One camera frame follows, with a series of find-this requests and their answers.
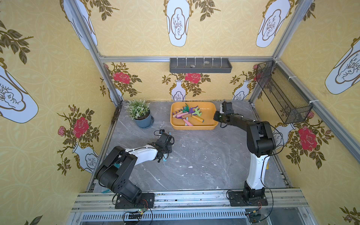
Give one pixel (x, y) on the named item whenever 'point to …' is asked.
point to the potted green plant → (138, 109)
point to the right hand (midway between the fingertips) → (214, 115)
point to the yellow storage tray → (209, 113)
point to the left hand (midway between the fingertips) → (169, 146)
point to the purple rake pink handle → (187, 123)
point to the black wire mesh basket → (290, 108)
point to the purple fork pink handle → (191, 110)
